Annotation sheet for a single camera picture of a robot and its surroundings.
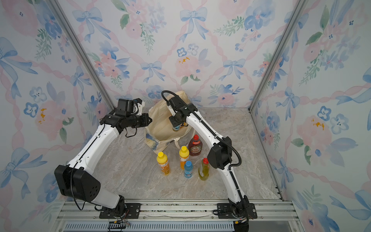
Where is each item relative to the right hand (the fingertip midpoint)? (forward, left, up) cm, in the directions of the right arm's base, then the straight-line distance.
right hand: (177, 119), depth 90 cm
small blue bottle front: (-30, -8, -6) cm, 32 cm away
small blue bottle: (-3, 0, -5) cm, 6 cm away
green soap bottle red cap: (-30, -15, -7) cm, 35 cm away
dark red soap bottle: (-16, -12, -7) cm, 21 cm away
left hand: (-7, +13, +8) cm, 16 cm away
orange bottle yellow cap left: (-29, +5, +1) cm, 29 cm away
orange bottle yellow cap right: (-26, -5, +1) cm, 26 cm away
